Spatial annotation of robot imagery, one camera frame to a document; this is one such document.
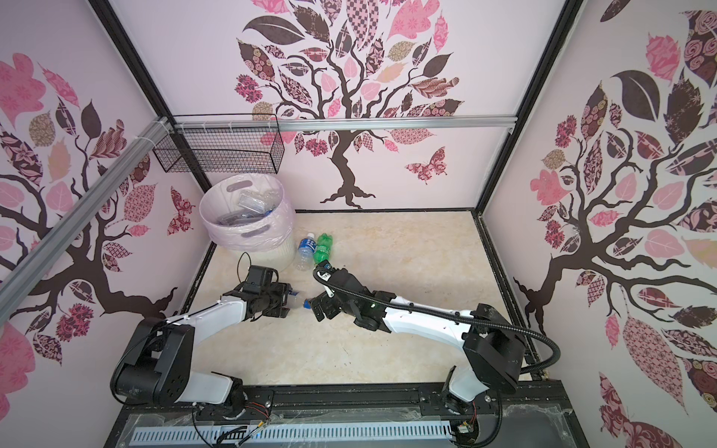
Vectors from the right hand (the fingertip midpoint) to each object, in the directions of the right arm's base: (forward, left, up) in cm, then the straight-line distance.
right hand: (320, 289), depth 79 cm
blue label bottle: (+28, +19, +9) cm, 35 cm away
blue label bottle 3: (+2, +10, -11) cm, 15 cm away
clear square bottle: (+31, +24, +7) cm, 39 cm away
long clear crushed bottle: (+26, +30, +4) cm, 40 cm away
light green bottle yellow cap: (+23, +3, -11) cm, 26 cm away
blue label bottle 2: (+23, +9, -11) cm, 26 cm away
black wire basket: (+87, +61, -10) cm, 107 cm away
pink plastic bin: (+13, +16, +6) cm, 22 cm away
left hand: (+5, +11, -13) cm, 18 cm away
